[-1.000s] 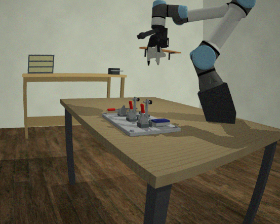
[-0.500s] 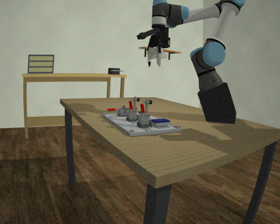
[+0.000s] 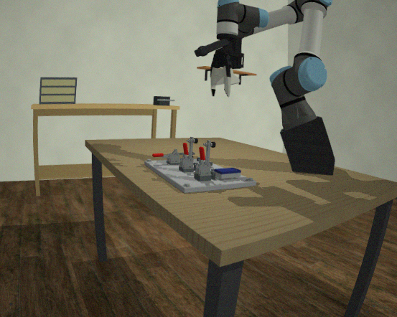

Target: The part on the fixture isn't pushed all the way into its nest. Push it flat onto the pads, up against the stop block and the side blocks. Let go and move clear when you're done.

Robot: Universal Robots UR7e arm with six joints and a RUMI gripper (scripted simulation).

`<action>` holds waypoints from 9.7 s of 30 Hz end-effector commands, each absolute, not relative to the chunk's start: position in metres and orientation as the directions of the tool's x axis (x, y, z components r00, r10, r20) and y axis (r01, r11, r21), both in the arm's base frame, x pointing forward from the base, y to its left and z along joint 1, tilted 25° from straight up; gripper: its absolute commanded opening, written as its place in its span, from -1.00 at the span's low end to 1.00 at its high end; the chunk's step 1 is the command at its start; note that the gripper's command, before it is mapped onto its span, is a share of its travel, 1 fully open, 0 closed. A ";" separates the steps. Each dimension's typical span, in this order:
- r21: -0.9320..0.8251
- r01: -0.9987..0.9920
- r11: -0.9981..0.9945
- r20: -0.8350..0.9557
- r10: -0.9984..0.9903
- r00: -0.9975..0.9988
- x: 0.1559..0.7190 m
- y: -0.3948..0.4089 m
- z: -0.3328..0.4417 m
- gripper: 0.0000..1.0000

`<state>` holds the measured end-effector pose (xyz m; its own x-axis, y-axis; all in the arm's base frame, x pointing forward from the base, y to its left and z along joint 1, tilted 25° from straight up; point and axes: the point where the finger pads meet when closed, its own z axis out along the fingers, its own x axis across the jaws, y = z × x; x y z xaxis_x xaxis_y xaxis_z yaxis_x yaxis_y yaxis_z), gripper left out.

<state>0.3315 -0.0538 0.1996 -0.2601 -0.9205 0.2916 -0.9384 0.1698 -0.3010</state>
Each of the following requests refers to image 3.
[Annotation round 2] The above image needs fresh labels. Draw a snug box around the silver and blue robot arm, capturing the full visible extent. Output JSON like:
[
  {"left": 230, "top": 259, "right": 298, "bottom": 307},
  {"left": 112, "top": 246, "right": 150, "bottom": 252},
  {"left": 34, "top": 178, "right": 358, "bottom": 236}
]
[{"left": 216, "top": 0, "right": 332, "bottom": 130}]

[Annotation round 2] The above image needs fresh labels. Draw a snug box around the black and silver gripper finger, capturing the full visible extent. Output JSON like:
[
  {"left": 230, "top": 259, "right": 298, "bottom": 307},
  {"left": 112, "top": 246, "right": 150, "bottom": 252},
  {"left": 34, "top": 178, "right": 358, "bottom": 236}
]
[
  {"left": 210, "top": 59, "right": 224, "bottom": 96},
  {"left": 222, "top": 56, "right": 240, "bottom": 97}
]

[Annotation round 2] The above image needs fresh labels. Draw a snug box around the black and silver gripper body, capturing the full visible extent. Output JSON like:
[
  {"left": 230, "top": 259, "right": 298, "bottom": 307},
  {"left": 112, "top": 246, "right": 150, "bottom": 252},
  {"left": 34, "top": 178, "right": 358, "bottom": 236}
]
[{"left": 213, "top": 33, "right": 244, "bottom": 69}]

